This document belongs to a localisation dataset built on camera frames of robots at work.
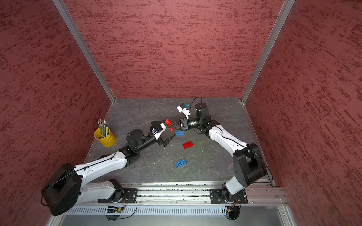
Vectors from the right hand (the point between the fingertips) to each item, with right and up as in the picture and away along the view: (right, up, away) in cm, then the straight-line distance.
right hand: (171, 130), depth 74 cm
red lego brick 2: (+9, -13, +19) cm, 25 cm away
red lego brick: (-1, +4, -1) cm, 4 cm away
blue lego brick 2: (+5, -22, +11) cm, 25 cm away
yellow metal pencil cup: (-41, -9, +14) cm, 45 cm away
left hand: (-1, +1, +2) cm, 3 cm away
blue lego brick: (+4, -6, +24) cm, 25 cm away
